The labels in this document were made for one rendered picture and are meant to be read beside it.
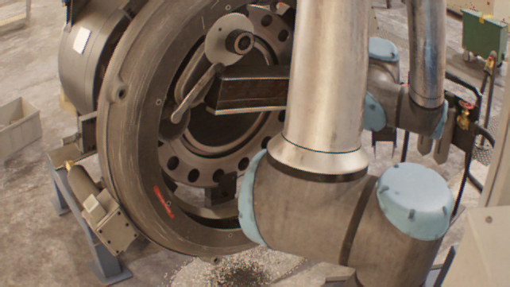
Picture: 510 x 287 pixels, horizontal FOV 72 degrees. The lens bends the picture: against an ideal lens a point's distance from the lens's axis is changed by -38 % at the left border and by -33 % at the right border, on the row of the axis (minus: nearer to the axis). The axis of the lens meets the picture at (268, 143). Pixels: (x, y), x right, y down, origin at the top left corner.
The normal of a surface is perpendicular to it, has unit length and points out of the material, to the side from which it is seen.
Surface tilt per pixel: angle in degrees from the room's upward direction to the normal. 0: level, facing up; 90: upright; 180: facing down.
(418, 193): 5
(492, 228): 0
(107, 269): 90
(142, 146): 90
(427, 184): 5
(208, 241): 90
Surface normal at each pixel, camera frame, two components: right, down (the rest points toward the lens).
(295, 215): -0.42, 0.26
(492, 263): 0.03, -0.88
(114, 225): 0.67, 0.37
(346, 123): 0.36, 0.35
